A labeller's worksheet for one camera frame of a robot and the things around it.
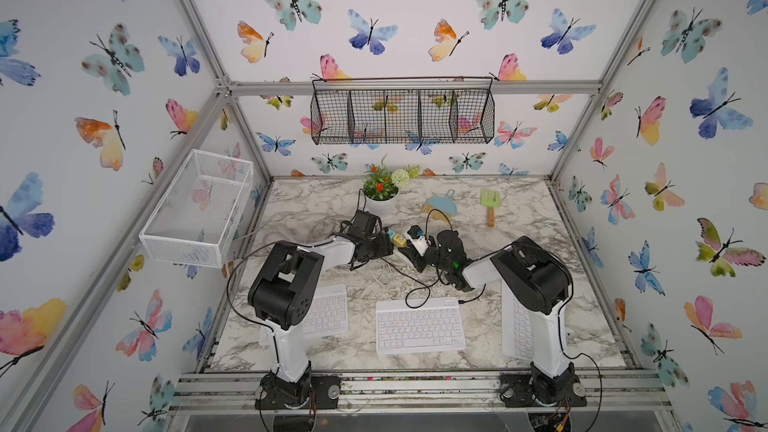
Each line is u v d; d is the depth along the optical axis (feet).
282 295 1.65
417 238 2.76
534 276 1.82
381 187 3.22
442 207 3.67
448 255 2.59
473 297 2.93
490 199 3.76
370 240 2.81
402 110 3.23
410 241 2.85
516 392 2.40
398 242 3.06
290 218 3.55
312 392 2.38
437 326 2.77
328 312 2.84
